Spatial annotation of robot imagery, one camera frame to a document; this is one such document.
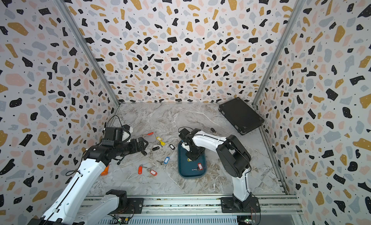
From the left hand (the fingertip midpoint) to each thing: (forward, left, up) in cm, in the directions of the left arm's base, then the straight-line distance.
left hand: (142, 144), depth 77 cm
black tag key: (+7, -14, -18) cm, 23 cm away
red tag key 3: (-7, -31, -17) cm, 36 cm away
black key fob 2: (+3, +4, -17) cm, 18 cm away
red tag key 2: (-6, +5, -19) cm, 21 cm away
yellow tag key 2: (-2, -25, -17) cm, 30 cm away
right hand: (0, -28, -17) cm, 33 cm away
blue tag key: (-2, -10, -18) cm, 21 cm away
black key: (+21, -42, -18) cm, 50 cm away
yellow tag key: (+11, -5, -18) cm, 21 cm away
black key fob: (+7, -2, -18) cm, 19 cm away
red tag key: (-9, -3, -18) cm, 20 cm away
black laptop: (+32, -66, -17) cm, 75 cm away
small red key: (+19, +3, -18) cm, 26 cm away
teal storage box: (-7, -24, -17) cm, 30 cm away
